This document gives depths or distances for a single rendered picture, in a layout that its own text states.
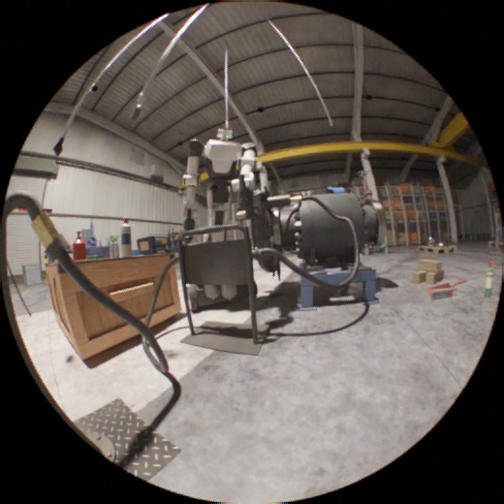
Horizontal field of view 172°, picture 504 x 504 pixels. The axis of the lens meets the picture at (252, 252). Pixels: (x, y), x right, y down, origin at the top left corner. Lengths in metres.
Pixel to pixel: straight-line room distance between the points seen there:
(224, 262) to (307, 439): 0.73
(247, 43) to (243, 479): 8.69
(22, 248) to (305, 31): 13.22
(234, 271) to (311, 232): 0.71
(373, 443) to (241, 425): 0.34
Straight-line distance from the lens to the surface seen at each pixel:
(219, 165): 1.27
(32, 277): 6.34
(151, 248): 1.12
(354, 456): 0.50
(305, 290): 1.18
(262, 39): 8.32
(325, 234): 1.28
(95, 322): 0.92
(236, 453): 0.49
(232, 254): 0.74
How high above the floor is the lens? 0.46
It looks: 1 degrees down
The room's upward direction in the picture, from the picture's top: 5 degrees counter-clockwise
